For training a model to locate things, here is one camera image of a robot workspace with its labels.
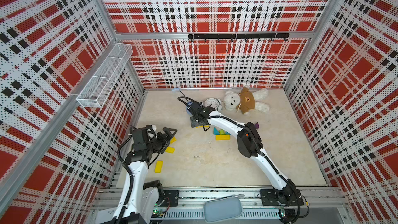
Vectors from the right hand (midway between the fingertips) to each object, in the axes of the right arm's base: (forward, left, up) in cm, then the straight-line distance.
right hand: (202, 120), depth 99 cm
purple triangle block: (-3, -35, -2) cm, 35 cm away
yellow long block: (-13, +18, -2) cm, 22 cm away
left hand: (-16, +13, +11) cm, 24 cm away
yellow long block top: (-8, 0, +7) cm, 11 cm away
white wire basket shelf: (+1, +56, +26) cm, 62 cm away
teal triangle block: (-8, -8, 0) cm, 12 cm away
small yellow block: (-19, +19, -2) cm, 27 cm away
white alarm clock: (+15, -8, 0) cm, 17 cm away
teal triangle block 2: (-22, -12, +23) cm, 34 cm away
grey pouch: (-47, -11, 0) cm, 48 cm away
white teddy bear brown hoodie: (+13, -30, +3) cm, 33 cm away
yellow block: (-28, +24, -2) cm, 37 cm away
